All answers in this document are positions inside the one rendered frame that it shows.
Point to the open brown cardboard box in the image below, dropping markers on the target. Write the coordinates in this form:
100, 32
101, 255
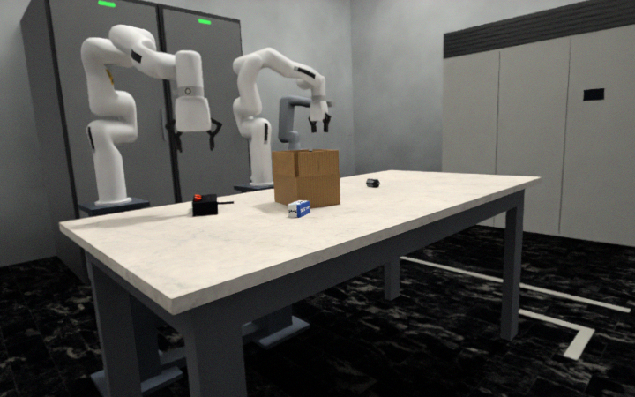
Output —
303, 175

